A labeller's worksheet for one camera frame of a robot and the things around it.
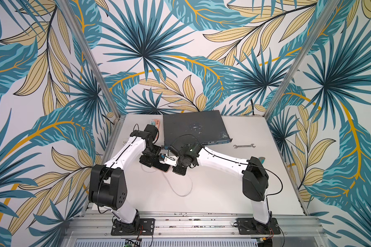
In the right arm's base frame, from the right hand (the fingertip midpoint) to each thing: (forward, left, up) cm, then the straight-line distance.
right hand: (167, 177), depth 79 cm
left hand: (+11, +6, +1) cm, 12 cm away
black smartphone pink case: (+4, +5, +8) cm, 10 cm away
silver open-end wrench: (+25, -54, -10) cm, 60 cm away
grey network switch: (+39, -23, -7) cm, 46 cm away
